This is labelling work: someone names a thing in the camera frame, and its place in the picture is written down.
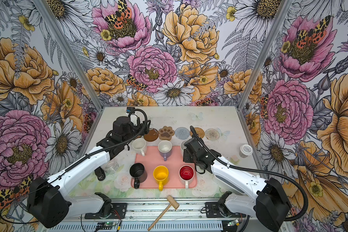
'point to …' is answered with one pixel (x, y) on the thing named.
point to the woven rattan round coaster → (199, 131)
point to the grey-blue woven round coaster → (181, 133)
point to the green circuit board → (109, 224)
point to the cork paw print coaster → (166, 133)
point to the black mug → (137, 170)
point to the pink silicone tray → (152, 171)
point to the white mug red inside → (186, 174)
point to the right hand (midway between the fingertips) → (188, 157)
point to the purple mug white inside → (165, 148)
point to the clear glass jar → (111, 166)
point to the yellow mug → (161, 175)
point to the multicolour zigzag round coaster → (212, 134)
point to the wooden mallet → (172, 202)
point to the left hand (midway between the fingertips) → (144, 124)
